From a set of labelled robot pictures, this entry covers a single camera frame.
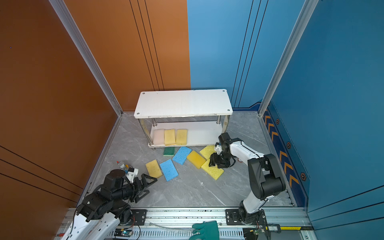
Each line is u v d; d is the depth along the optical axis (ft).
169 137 3.10
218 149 2.84
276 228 2.29
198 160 3.02
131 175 2.27
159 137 3.12
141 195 2.27
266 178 1.50
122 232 2.32
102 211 1.65
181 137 3.13
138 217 2.42
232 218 2.38
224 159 2.49
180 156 3.08
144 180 2.11
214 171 2.86
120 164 2.74
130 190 2.03
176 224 2.38
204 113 2.41
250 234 2.31
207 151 3.18
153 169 2.90
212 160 2.64
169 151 3.15
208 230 2.27
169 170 2.88
